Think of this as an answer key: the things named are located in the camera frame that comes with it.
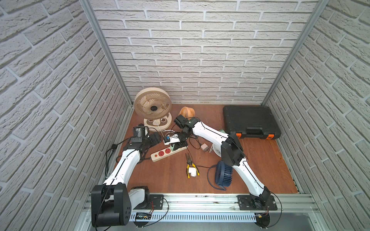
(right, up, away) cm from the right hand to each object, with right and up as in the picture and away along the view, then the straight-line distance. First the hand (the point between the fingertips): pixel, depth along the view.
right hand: (177, 144), depth 92 cm
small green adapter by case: (+32, +8, +8) cm, 34 cm away
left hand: (-15, +6, -5) cm, 17 cm away
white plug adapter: (+10, -14, -9) cm, 20 cm away
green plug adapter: (-2, 0, -7) cm, 7 cm away
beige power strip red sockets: (-7, -5, -2) cm, 9 cm away
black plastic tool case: (+53, +15, +8) cm, 55 cm away
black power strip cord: (-45, -3, +6) cm, 45 cm away
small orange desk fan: (+7, +21, +5) cm, 23 cm away
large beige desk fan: (-13, +26, -6) cm, 30 cm away
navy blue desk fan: (+26, -11, -21) cm, 35 cm away
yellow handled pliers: (+9, -11, -5) cm, 15 cm away
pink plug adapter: (+18, -2, 0) cm, 19 cm away
